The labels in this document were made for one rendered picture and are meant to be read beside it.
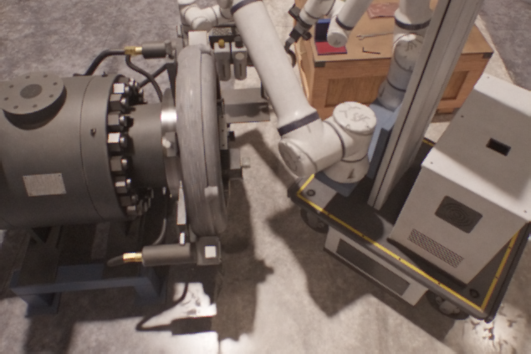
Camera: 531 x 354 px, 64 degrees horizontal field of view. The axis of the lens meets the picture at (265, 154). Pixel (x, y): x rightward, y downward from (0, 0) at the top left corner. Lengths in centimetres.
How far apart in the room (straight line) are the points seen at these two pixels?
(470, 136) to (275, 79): 68
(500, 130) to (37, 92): 157
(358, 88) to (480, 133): 108
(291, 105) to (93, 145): 67
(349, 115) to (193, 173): 56
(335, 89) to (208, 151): 128
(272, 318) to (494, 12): 294
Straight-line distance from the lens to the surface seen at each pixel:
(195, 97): 140
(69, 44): 349
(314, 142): 141
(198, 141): 136
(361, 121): 148
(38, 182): 162
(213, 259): 161
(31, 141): 161
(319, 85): 243
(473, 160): 152
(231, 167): 158
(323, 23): 242
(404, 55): 181
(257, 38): 145
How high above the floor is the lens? 192
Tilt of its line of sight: 51 degrees down
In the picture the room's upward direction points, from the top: straight up
